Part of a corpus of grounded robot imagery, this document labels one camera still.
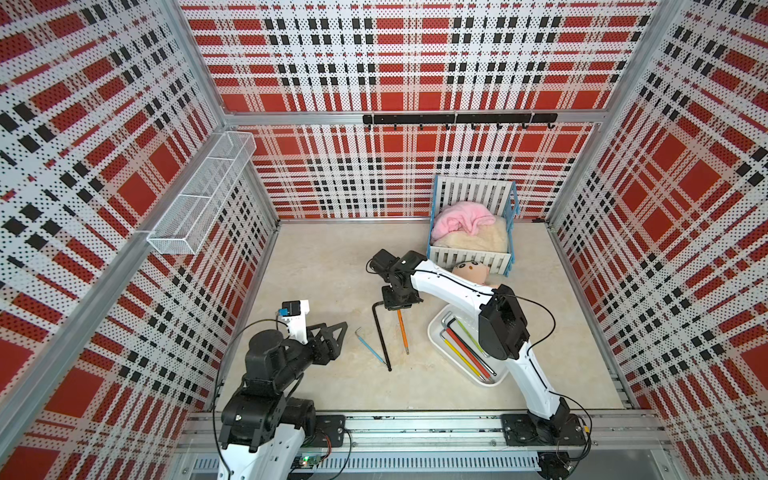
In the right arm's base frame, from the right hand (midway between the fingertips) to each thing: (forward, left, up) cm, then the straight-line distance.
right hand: (401, 303), depth 90 cm
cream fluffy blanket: (+25, -32, +1) cm, 41 cm away
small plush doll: (+11, -23, +1) cm, 26 cm away
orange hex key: (-8, -1, -2) cm, 8 cm away
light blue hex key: (-11, +10, -8) cm, 17 cm away
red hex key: (-14, -20, -5) cm, 25 cm away
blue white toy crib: (+40, -37, +7) cm, 55 cm away
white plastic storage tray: (-8, -17, -5) cm, 19 cm away
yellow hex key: (-14, -17, -7) cm, 23 cm away
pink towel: (+28, -20, +9) cm, 36 cm away
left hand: (-14, +14, +14) cm, 24 cm away
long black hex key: (-7, +6, -7) cm, 12 cm away
